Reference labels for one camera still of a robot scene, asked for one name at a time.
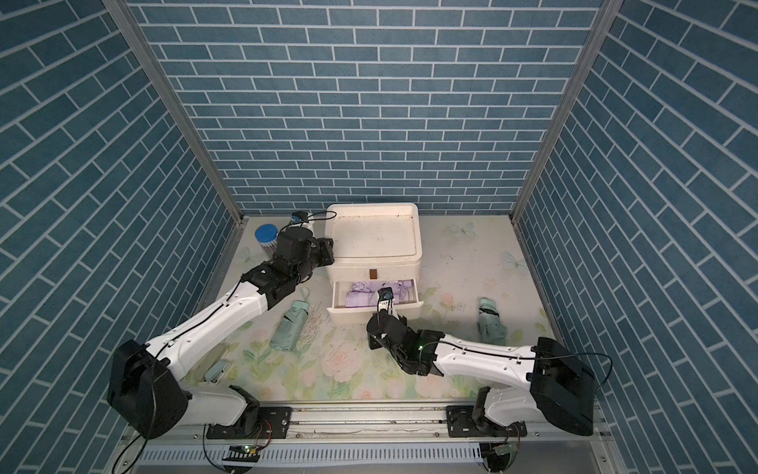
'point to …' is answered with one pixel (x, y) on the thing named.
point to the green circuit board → (242, 453)
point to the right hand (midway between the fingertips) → (373, 322)
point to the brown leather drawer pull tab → (373, 274)
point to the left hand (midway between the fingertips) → (341, 243)
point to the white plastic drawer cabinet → (375, 246)
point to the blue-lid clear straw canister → (266, 236)
